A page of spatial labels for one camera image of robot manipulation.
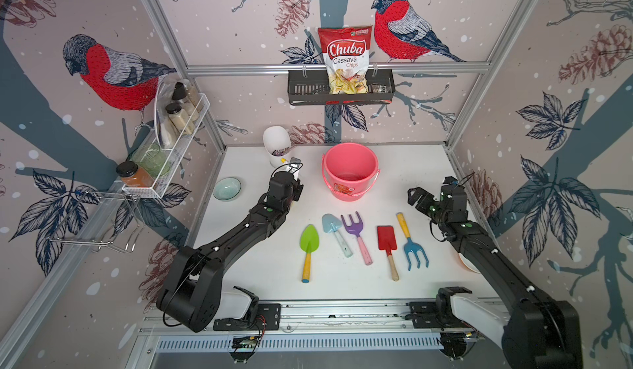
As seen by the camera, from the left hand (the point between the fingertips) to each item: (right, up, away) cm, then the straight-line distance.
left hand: (293, 169), depth 86 cm
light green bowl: (-30, -9, +15) cm, 35 cm away
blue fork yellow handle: (+43, -28, +2) cm, 51 cm away
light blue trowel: (+14, -21, +6) cm, 26 cm away
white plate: (+44, -21, -30) cm, 58 cm away
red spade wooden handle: (+34, -27, +2) cm, 43 cm away
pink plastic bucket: (+22, -1, +16) cm, 27 cm away
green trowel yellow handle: (+5, -28, +3) cm, 28 cm away
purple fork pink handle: (+24, -23, +6) cm, 34 cm away
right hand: (+44, -8, 0) cm, 45 cm away
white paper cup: (-11, +11, +24) cm, 28 cm away
